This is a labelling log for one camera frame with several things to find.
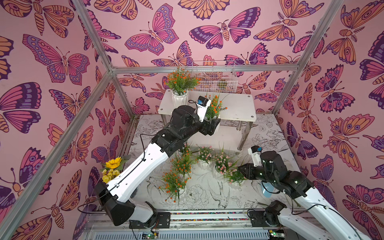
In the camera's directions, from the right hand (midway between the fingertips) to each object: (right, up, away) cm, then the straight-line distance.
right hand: (240, 167), depth 72 cm
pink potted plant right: (-7, 0, +4) cm, 8 cm away
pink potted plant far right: (0, -8, +6) cm, 10 cm away
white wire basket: (-9, +48, +20) cm, 52 cm away
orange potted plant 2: (-32, -8, 0) cm, 33 cm away
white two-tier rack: (+1, +30, +6) cm, 31 cm away
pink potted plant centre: (-17, +3, +9) cm, 19 cm away
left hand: (-14, +25, -7) cm, 29 cm away
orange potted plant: (-28, 0, +6) cm, 29 cm away
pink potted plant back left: (-27, +5, +16) cm, 32 cm away
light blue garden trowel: (+8, -4, -14) cm, 16 cm away
